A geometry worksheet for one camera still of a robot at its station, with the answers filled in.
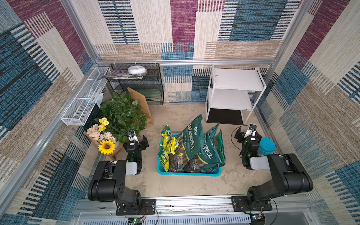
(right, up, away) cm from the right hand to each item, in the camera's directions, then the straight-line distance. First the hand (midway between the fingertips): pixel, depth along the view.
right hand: (248, 128), depth 90 cm
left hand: (-72, -6, +2) cm, 72 cm away
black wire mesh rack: (-67, +32, +22) cm, 77 cm away
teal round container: (+8, -10, -6) cm, 14 cm away
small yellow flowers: (-80, +5, -20) cm, 83 cm away
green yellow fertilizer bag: (-52, -11, -7) cm, 54 cm away
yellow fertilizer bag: (-48, -8, -14) cm, 50 cm away
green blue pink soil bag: (-23, -6, -16) cm, 28 cm away
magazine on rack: (-80, +35, +1) cm, 87 cm away
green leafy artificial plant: (-76, +8, -8) cm, 77 cm away
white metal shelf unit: (-9, +23, -9) cm, 26 cm away
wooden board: (-67, +16, -1) cm, 69 cm away
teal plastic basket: (-24, -25, -7) cm, 35 cm away
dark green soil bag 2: (-29, -12, -21) cm, 37 cm away
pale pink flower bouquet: (-88, -1, -15) cm, 89 cm away
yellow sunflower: (-79, -8, -20) cm, 82 cm away
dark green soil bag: (-38, -6, -15) cm, 41 cm away
